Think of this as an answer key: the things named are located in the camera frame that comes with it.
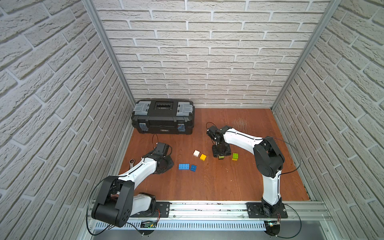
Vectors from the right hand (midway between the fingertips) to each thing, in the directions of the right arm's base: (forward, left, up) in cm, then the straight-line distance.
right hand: (221, 155), depth 92 cm
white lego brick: (+2, +16, 0) cm, 16 cm away
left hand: (-3, +31, 0) cm, 31 cm away
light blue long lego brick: (-6, +24, 0) cm, 25 cm away
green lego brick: (-2, -8, +1) cm, 9 cm away
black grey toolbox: (+20, +32, +17) cm, 41 cm away
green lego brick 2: (-2, +1, +1) cm, 3 cm away
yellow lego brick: (0, +12, -1) cm, 12 cm away
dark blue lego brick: (-8, +18, 0) cm, 20 cm away
